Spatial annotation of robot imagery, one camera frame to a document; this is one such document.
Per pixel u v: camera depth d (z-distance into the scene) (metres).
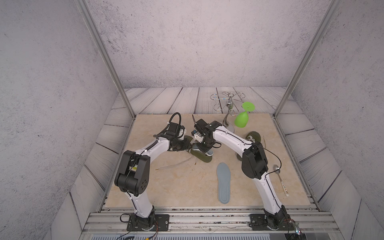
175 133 0.76
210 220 0.75
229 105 0.91
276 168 0.91
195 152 0.93
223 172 0.91
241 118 0.95
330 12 0.72
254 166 0.57
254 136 1.04
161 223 0.73
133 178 0.47
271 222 0.65
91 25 0.75
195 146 0.86
